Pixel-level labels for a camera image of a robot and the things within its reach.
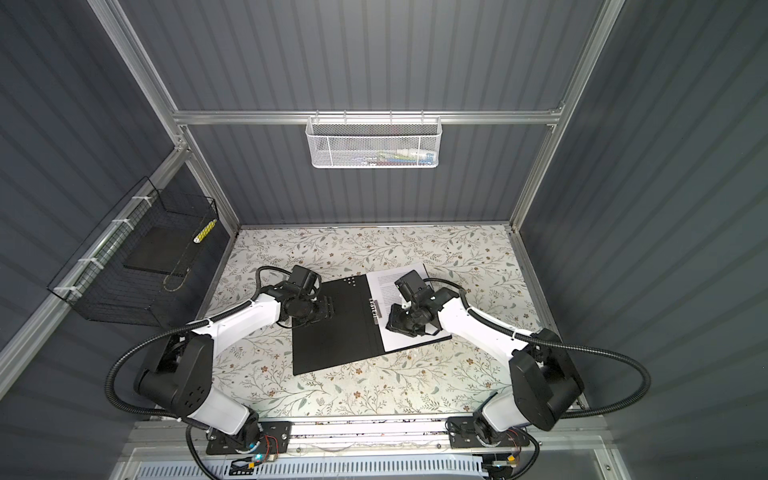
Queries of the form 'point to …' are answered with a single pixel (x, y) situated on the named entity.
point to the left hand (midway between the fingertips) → (328, 314)
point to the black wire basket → (150, 264)
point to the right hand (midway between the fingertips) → (392, 329)
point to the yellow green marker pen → (204, 231)
